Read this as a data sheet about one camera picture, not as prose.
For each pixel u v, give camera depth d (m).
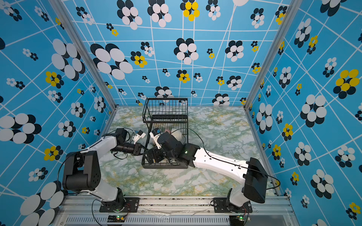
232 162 0.45
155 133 0.62
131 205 0.73
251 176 0.40
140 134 0.81
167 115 1.11
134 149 0.75
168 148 0.55
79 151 0.48
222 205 0.73
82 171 0.45
